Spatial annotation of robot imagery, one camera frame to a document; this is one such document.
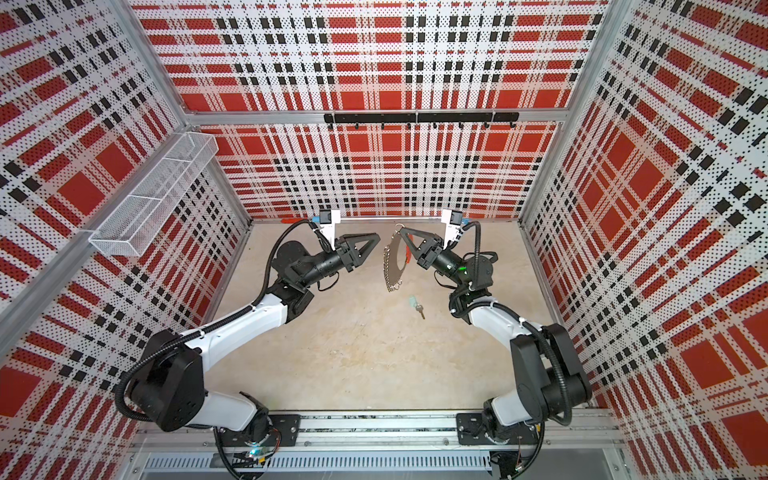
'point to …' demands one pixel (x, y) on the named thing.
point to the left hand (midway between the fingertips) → (378, 240)
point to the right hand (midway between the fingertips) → (398, 234)
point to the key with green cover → (419, 307)
